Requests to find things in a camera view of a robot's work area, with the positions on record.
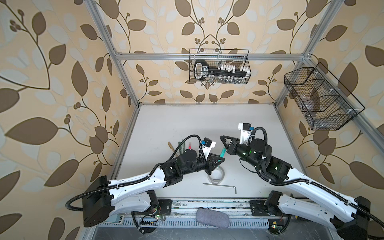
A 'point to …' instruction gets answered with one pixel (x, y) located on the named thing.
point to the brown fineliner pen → (170, 146)
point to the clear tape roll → (216, 175)
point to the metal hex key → (222, 185)
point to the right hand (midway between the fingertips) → (221, 139)
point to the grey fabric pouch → (212, 218)
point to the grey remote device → (115, 218)
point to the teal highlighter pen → (223, 152)
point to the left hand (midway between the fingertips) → (224, 158)
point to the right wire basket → (326, 103)
